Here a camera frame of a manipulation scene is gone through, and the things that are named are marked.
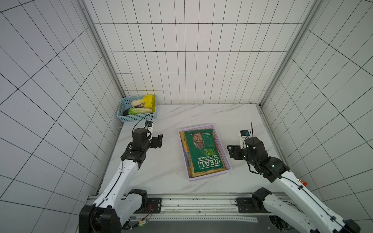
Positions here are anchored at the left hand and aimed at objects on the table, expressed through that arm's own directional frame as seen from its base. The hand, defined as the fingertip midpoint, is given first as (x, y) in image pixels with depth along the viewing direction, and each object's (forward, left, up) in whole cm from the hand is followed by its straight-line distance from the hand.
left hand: (152, 137), depth 84 cm
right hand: (-7, -43, +3) cm, 43 cm away
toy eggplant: (+27, +27, -9) cm, 39 cm away
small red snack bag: (-22, -83, -9) cm, 87 cm away
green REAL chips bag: (-7, -31, -7) cm, 33 cm away
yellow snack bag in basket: (+35, +9, -4) cm, 36 cm away
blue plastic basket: (+39, +32, -11) cm, 51 cm away
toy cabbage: (+27, +18, -7) cm, 33 cm away
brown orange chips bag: (-10, -22, -8) cm, 26 cm away
